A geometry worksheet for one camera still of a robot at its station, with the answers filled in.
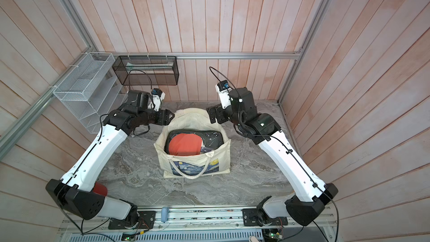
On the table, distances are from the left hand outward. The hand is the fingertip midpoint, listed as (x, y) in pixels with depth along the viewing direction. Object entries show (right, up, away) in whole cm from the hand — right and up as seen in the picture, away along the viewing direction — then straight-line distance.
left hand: (167, 116), depth 76 cm
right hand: (+22, +5, -8) cm, 24 cm away
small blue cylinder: (-1, -44, -3) cm, 44 cm away
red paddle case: (+11, -12, +4) cm, 17 cm away
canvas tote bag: (+23, -20, -4) cm, 30 cm away
